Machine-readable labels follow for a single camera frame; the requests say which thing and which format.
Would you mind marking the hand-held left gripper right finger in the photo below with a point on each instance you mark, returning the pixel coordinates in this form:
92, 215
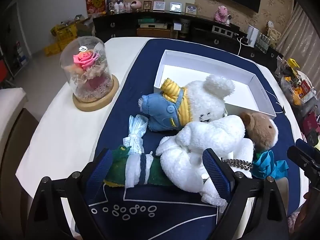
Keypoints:
217, 177

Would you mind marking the pink plush toy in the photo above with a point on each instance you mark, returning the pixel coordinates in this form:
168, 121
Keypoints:
221, 13

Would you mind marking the beige plush doll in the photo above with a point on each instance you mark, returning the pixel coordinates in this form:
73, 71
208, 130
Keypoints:
272, 32

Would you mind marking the grey printed can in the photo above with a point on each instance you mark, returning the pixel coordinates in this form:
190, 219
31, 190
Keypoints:
186, 26

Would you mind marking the white photo frame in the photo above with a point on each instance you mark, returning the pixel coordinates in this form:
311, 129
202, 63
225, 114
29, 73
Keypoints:
159, 6

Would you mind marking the white router tower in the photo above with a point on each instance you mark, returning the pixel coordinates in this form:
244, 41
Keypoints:
252, 35

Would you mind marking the row of clear glass bottles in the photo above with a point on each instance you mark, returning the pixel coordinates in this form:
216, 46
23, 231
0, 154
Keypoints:
262, 42

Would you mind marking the green books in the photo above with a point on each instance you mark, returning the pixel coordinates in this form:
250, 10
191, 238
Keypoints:
146, 21

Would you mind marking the brown cardboard box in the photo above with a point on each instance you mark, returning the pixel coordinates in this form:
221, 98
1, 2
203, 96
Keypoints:
86, 26

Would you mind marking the light blue face mask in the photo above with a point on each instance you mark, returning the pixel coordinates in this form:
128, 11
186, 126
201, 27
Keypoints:
136, 131

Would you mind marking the yellow plastic clip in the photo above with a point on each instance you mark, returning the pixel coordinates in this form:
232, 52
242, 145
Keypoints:
293, 63

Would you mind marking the white media player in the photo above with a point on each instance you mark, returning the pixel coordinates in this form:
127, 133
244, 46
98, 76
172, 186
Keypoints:
152, 26

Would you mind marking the white cardboard box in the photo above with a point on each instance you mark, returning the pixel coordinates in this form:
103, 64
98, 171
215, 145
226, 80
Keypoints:
200, 62

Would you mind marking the glass dome with pink rose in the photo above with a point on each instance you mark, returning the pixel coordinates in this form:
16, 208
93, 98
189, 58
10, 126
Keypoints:
87, 62

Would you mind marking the person's pink fuzzy clothing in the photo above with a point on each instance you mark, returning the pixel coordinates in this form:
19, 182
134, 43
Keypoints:
293, 221

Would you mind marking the brown wooden box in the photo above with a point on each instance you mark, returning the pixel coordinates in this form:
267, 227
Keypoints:
153, 33

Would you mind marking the white security camera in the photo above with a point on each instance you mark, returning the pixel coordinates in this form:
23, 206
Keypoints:
229, 18

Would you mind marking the stack of yellow crates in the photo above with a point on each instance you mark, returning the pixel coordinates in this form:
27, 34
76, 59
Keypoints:
62, 33

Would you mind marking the blue picture card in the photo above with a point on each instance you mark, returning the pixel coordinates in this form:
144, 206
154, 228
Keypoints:
115, 0

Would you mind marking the light wooden photo frame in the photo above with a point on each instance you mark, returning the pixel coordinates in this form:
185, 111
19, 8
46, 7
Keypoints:
191, 9

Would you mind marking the dark red box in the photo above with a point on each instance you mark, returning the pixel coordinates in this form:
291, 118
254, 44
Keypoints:
311, 127

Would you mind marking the white teddy bear denim overalls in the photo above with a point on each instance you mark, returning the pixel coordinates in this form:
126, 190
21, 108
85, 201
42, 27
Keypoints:
200, 100

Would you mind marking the teal cloth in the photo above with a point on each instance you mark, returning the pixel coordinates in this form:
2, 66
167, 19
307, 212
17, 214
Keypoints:
265, 163

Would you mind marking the white mesh cloth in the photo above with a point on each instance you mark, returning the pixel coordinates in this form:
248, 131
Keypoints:
246, 150

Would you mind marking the small white box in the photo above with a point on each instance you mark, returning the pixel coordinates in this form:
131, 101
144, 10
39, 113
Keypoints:
177, 27

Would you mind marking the black cabinet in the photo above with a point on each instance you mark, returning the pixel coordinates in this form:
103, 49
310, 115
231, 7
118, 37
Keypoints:
120, 26

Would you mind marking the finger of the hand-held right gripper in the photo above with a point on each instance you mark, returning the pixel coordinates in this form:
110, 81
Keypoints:
308, 148
300, 158

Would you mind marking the beige curtain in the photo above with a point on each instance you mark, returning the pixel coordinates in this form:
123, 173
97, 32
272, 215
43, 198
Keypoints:
297, 37

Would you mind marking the dark wooden photo frame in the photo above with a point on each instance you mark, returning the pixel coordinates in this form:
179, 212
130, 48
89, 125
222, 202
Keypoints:
147, 5

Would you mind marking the white cloth with navy band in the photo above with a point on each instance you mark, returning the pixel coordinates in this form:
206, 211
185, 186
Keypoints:
135, 170

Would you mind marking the white sofa cushion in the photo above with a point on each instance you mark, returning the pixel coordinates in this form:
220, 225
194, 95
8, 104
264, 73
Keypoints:
11, 110

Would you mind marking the navy blue table mat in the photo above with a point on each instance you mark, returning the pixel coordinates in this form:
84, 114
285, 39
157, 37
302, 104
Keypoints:
140, 80

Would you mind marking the wall socket panel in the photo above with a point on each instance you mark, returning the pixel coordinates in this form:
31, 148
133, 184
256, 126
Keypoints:
222, 30

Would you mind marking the red gift box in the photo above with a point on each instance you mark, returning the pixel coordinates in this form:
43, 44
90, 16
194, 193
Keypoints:
96, 5

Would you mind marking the silver photo frame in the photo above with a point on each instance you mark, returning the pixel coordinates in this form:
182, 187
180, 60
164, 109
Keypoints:
176, 7

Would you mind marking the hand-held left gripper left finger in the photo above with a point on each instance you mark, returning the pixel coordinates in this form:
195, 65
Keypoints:
100, 172

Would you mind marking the clear bag of snacks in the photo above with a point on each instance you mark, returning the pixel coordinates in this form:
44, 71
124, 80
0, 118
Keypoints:
297, 90

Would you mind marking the brown teddy bear white robe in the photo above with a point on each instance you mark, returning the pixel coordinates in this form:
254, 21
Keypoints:
212, 135

